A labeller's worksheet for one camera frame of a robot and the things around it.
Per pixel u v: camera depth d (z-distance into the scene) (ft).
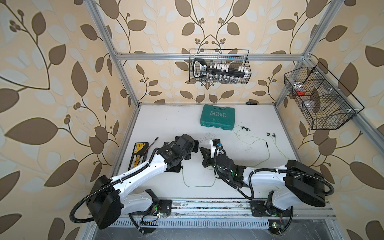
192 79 2.92
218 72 2.79
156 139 3.30
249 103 4.03
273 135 3.33
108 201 1.30
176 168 1.88
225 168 1.93
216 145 2.23
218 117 3.53
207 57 2.98
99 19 2.49
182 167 2.91
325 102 2.39
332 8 2.33
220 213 2.42
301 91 2.64
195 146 2.64
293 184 1.40
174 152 1.92
